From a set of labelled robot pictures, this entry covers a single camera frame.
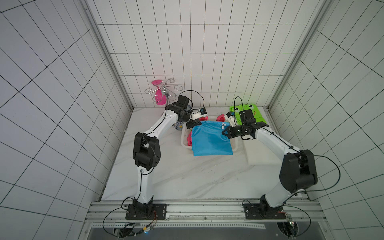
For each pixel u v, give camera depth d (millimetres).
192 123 798
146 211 640
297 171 449
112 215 654
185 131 925
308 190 483
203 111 776
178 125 1069
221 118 976
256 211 723
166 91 923
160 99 880
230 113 800
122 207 721
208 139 872
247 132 656
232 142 877
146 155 537
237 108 1175
